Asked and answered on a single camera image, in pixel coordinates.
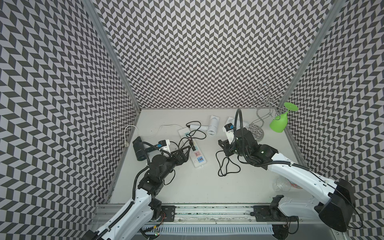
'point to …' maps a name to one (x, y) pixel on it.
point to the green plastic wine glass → (280, 122)
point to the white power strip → (197, 155)
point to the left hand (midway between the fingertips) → (185, 149)
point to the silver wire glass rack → (266, 103)
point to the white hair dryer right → (232, 120)
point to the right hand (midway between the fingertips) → (222, 145)
